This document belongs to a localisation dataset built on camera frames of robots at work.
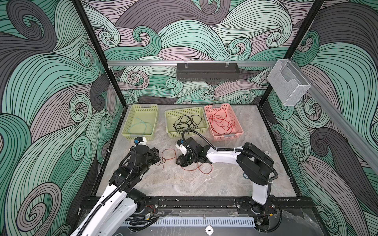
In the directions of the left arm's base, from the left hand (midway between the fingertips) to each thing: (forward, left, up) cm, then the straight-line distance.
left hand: (159, 149), depth 75 cm
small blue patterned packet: (+4, -63, -12) cm, 64 cm away
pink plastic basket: (+21, -49, -16) cm, 56 cm away
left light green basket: (+33, +20, -18) cm, 43 cm away
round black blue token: (-18, -35, +15) cm, 43 cm away
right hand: (-1, -9, -16) cm, 19 cm away
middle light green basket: (+36, -3, -16) cm, 40 cm away
